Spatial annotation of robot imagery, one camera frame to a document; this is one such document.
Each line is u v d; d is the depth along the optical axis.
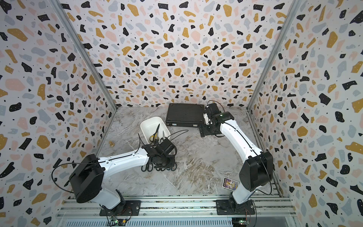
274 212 0.74
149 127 1.08
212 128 0.70
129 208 0.73
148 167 0.88
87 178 0.43
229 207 0.73
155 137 1.02
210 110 0.66
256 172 0.44
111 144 0.97
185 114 1.10
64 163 0.76
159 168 0.88
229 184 0.81
